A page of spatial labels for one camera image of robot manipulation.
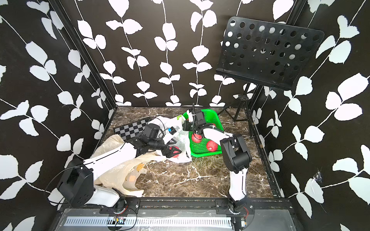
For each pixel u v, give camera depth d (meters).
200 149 0.96
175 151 0.72
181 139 0.93
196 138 0.95
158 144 0.70
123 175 0.74
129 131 1.02
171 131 0.70
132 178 0.81
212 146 0.90
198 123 0.76
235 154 0.52
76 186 0.42
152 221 0.70
